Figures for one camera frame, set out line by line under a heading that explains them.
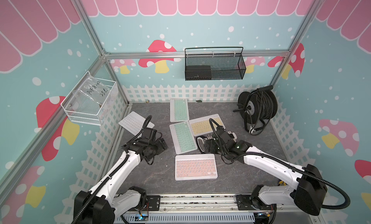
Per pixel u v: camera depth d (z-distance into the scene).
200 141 0.97
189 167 0.85
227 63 0.98
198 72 0.87
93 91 0.73
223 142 0.60
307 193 0.39
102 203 0.38
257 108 0.85
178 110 1.16
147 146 0.58
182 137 0.99
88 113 0.61
